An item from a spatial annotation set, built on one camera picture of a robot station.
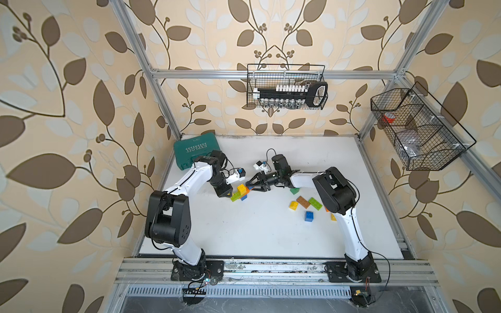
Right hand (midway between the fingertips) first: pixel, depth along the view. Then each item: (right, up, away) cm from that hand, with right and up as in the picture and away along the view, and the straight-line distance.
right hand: (248, 187), depth 92 cm
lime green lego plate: (-6, -4, -3) cm, 7 cm away
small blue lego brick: (-2, -5, +1) cm, 6 cm away
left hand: (-11, 0, -4) cm, 12 cm away
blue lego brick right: (+27, -12, -7) cm, 30 cm away
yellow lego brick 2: (+21, -8, -2) cm, 23 cm away
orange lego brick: (0, -2, -1) cm, 2 cm away
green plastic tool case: (-36, +18, +16) cm, 43 cm away
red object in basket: (+64, +32, -5) cm, 72 cm away
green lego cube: (+23, -2, +3) cm, 23 cm away
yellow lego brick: (-3, 0, -5) cm, 6 cm away
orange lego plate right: (+27, -2, -30) cm, 41 cm away
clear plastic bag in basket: (+63, +19, -19) cm, 68 cm away
